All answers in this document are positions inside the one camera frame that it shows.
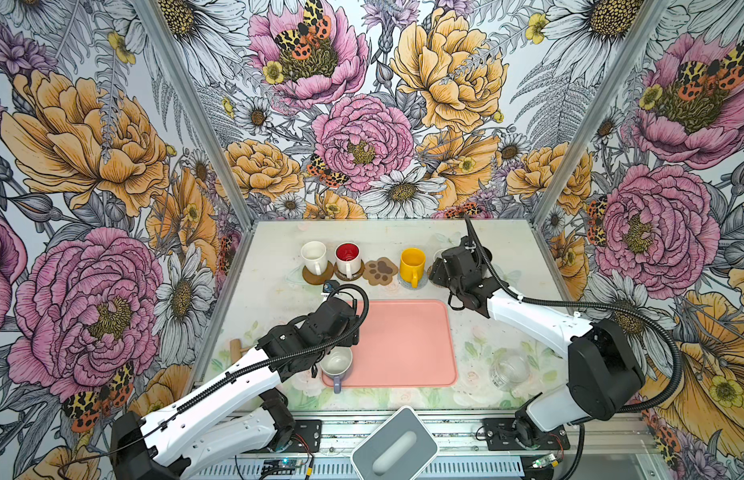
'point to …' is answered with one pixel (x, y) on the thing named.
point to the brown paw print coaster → (380, 271)
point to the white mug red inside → (348, 255)
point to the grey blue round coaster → (409, 285)
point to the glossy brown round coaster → (353, 277)
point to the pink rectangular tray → (401, 344)
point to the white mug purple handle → (337, 364)
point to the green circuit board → (280, 466)
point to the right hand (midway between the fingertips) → (442, 275)
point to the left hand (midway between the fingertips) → (340, 328)
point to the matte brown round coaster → (320, 278)
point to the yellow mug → (412, 266)
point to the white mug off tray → (314, 256)
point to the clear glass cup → (509, 373)
